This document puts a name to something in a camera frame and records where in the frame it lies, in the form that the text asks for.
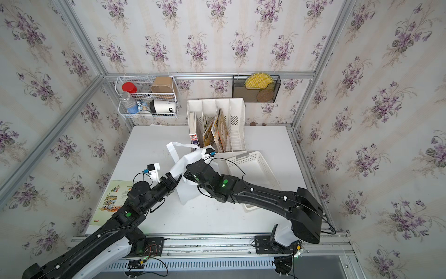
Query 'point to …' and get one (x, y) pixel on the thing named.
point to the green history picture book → (112, 199)
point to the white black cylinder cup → (157, 106)
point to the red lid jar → (129, 87)
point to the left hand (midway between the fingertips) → (186, 176)
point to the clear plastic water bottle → (130, 106)
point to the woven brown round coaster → (265, 95)
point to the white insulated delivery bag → (183, 155)
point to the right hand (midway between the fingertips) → (185, 168)
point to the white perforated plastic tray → (251, 166)
